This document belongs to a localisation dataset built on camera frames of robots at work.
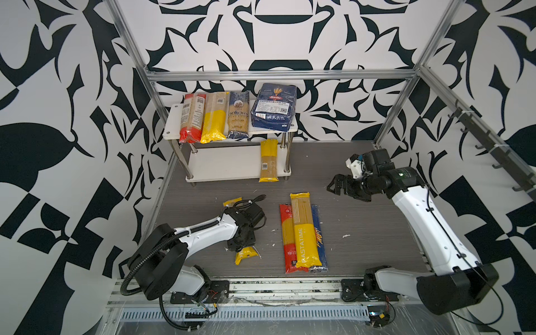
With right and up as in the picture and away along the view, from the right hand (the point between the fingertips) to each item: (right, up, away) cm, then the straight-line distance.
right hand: (337, 186), depth 75 cm
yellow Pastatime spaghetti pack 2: (-11, -22, +5) cm, 25 cm away
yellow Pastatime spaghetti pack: (-31, -25, +5) cm, 40 cm away
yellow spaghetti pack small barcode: (-25, +6, +23) cm, 34 cm away
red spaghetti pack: (-17, -22, +9) cm, 29 cm away
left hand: (-34, -22, +10) cm, 42 cm away
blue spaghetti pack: (-4, -21, +9) cm, 23 cm away
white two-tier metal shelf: (-41, +16, -3) cm, 44 cm away
